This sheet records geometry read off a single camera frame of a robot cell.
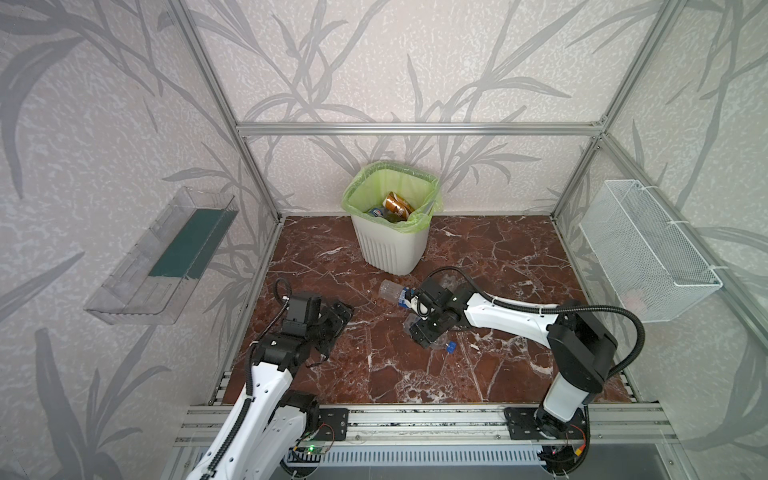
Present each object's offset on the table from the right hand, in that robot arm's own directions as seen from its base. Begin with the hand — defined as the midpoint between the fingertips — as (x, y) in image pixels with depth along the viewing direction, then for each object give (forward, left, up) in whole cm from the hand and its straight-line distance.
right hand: (422, 321), depth 87 cm
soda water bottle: (-7, -4, +1) cm, 8 cm away
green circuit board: (-31, +27, -4) cm, 41 cm away
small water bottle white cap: (+12, +10, -4) cm, 16 cm away
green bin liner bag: (+36, +17, +21) cm, 45 cm away
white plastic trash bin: (+18, +10, +12) cm, 24 cm away
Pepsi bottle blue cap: (+33, +14, +13) cm, 38 cm away
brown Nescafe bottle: (+36, +9, +14) cm, 40 cm away
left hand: (-1, +18, +11) cm, 21 cm away
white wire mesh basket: (0, -49, +29) cm, 57 cm away
